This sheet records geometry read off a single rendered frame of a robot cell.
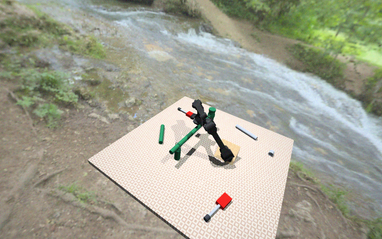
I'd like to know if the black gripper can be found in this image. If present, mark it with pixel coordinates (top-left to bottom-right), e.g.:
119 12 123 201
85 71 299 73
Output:
190 113 212 126

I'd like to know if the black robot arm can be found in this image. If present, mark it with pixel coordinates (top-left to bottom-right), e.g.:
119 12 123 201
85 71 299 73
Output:
192 99 235 162

